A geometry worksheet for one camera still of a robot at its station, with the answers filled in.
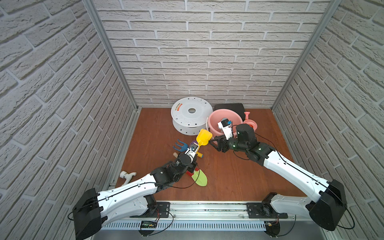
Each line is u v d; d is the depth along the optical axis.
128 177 0.82
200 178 0.83
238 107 1.15
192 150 0.64
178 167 0.56
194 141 0.68
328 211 0.38
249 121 0.97
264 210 0.64
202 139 0.75
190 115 1.02
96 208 0.41
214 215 0.73
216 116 0.93
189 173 0.85
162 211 0.74
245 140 0.58
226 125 0.65
